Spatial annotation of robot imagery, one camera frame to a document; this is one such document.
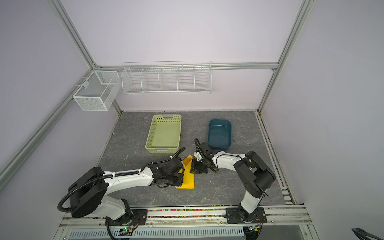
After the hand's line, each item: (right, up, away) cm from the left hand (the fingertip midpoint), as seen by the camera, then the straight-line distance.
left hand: (182, 183), depth 83 cm
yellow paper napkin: (+3, +2, +2) cm, 4 cm away
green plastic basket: (-15, +26, +24) cm, 39 cm away
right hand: (+4, +4, +5) cm, 8 cm away
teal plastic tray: (+25, +26, +28) cm, 46 cm away
